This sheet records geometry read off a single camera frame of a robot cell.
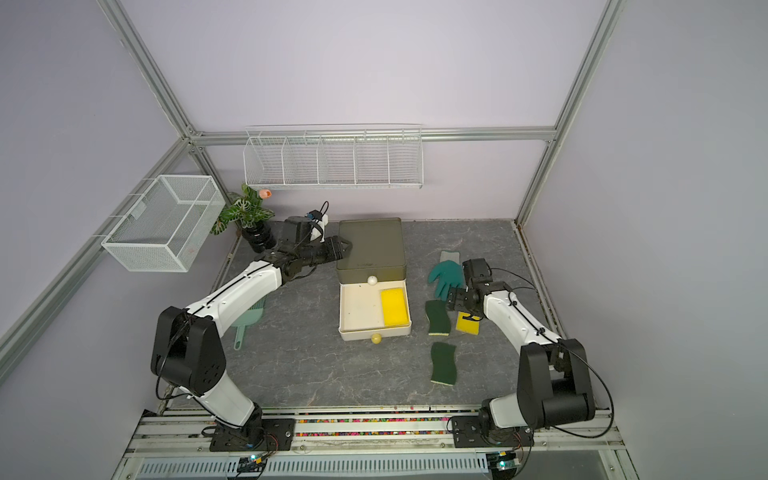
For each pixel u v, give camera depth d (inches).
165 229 32.3
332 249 30.4
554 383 16.9
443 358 33.8
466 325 35.8
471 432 29.0
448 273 41.7
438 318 37.1
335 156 39.0
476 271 28.0
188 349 17.8
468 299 25.7
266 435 28.0
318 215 31.5
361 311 34.2
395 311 34.3
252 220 36.9
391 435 29.7
